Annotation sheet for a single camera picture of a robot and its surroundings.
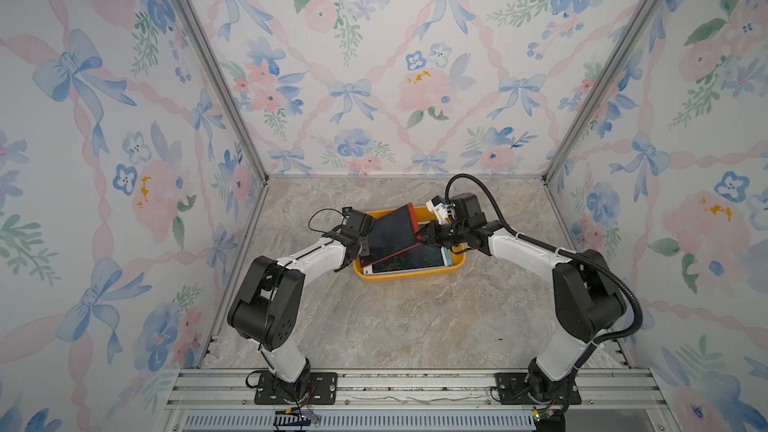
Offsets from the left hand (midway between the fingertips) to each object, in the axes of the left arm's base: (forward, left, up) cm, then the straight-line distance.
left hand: (358, 241), depth 95 cm
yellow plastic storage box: (+1, -20, +13) cm, 24 cm away
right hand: (+1, -16, +7) cm, 17 cm away
